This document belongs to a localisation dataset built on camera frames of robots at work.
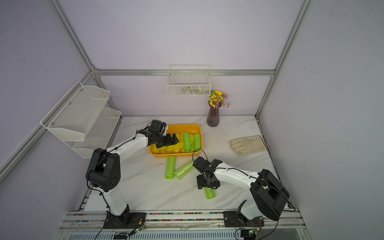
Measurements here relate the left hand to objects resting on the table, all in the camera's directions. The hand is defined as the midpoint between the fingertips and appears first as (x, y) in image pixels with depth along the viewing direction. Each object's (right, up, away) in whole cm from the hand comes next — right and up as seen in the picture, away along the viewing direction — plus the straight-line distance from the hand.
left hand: (172, 143), depth 93 cm
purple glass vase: (+28, +16, +15) cm, 36 cm away
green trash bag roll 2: (+16, 0, +3) cm, 16 cm away
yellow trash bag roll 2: (+3, -3, +2) cm, 5 cm away
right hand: (+22, -24, -10) cm, 34 cm away
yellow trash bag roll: (-1, -4, +2) cm, 5 cm away
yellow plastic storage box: (+12, +9, +14) cm, 21 cm away
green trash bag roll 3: (0, -14, -5) cm, 15 cm away
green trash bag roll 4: (+6, -17, -7) cm, 19 cm away
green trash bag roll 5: (+23, -26, -14) cm, 37 cm away
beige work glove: (+51, -2, +8) cm, 52 cm away
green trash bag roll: (+10, 0, 0) cm, 10 cm away
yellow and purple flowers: (+29, +29, +4) cm, 42 cm away
